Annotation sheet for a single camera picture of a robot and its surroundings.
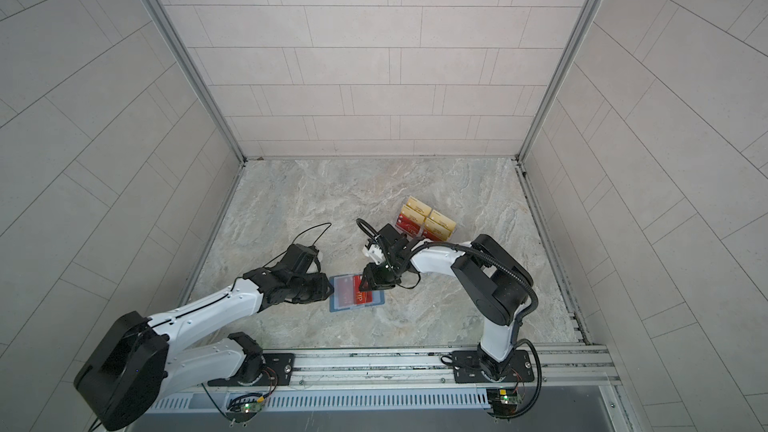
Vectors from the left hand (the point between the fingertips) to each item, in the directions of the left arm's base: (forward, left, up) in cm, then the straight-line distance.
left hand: (341, 289), depth 83 cm
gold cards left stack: (+22, -21, +7) cm, 32 cm away
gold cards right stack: (+17, -28, +7) cm, 34 cm away
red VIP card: (-2, -5, 0) cm, 6 cm away
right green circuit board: (-25, -41, 0) cm, 48 cm away
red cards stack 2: (+15, -26, +4) cm, 30 cm away
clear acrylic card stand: (+18, -23, +4) cm, 30 cm away
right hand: (-1, -6, 0) cm, 6 cm away
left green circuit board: (-27, +18, +1) cm, 33 cm away
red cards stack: (+19, -19, +3) cm, 27 cm away
